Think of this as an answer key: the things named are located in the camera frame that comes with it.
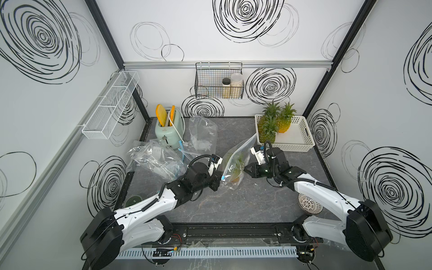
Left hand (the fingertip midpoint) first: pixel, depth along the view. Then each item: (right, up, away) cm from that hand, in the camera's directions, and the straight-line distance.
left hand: (224, 174), depth 77 cm
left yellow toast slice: (-35, +30, +18) cm, 50 cm away
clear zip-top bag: (-37, +4, +9) cm, 38 cm away
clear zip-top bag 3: (+8, +13, -5) cm, 16 cm away
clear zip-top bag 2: (-13, +19, +34) cm, 41 cm away
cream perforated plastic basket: (+49, +16, +31) cm, 60 cm away
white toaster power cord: (-28, +31, +47) cm, 63 cm away
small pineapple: (+28, +32, +19) cm, 47 cm away
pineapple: (+6, +4, -6) cm, 9 cm away
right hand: (+10, +2, +3) cm, 10 cm away
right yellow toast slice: (-29, +29, +15) cm, 44 cm away
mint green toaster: (-29, +17, +18) cm, 38 cm away
